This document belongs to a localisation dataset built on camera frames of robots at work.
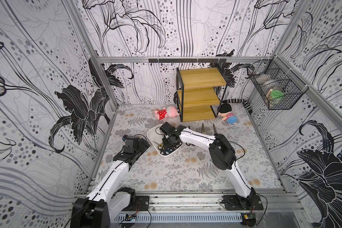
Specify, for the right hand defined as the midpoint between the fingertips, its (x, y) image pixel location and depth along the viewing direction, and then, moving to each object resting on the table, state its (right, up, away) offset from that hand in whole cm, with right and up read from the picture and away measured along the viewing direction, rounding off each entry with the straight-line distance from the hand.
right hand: (167, 143), depth 95 cm
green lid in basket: (+63, +31, -17) cm, 72 cm away
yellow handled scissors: (-5, -1, -2) cm, 6 cm away
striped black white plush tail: (+65, +30, +23) cm, 76 cm away
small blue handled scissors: (0, -4, -5) cm, 6 cm away
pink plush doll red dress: (+1, +23, +11) cm, 25 cm away
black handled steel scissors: (+35, +7, +6) cm, 36 cm away
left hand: (-12, -1, -9) cm, 15 cm away
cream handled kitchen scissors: (+26, +8, +7) cm, 28 cm away
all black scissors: (+12, +5, -31) cm, 34 cm away
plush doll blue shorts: (+44, +22, +12) cm, 50 cm away
